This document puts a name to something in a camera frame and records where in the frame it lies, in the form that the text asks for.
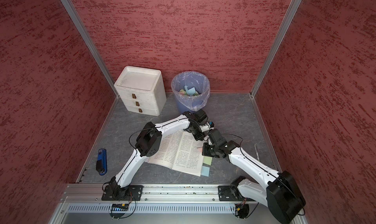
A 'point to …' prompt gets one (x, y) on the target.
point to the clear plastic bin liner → (192, 79)
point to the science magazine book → (178, 150)
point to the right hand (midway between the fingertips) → (202, 153)
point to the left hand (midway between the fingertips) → (200, 139)
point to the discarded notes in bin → (191, 91)
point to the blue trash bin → (182, 108)
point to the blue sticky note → (205, 171)
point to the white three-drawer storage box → (142, 90)
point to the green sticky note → (207, 160)
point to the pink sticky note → (200, 149)
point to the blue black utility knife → (101, 164)
